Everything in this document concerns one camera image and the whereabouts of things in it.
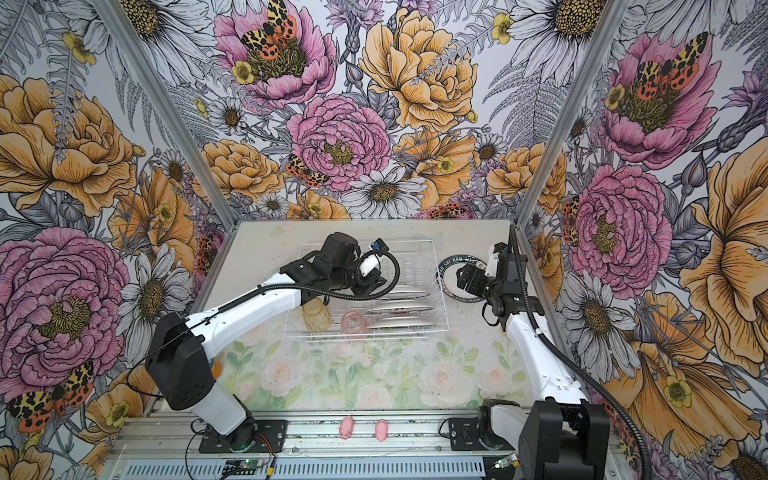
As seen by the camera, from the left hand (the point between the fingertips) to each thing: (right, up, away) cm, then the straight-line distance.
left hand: (375, 282), depth 82 cm
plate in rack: (+7, -10, -3) cm, 12 cm away
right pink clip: (+2, -36, -7) cm, 37 cm away
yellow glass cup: (-17, -10, +4) cm, 20 cm away
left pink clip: (-7, -35, -7) cm, 37 cm away
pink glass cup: (-6, -11, +1) cm, 13 cm away
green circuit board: (-30, -42, -11) cm, 53 cm away
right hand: (+26, -1, +2) cm, 26 cm away
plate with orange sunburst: (+4, -7, -1) cm, 9 cm away
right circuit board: (+31, -41, -10) cm, 53 cm away
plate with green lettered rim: (+23, 0, +23) cm, 33 cm away
